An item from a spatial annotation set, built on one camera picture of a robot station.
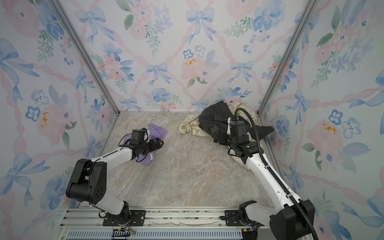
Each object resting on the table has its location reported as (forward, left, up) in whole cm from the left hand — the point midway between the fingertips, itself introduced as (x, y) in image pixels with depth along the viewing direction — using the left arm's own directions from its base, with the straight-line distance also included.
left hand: (158, 143), depth 94 cm
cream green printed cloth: (+19, -20, -5) cm, 28 cm away
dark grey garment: (+20, -36, +2) cm, 41 cm away
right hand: (-3, -37, +15) cm, 40 cm away
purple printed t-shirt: (+14, +6, -5) cm, 16 cm away
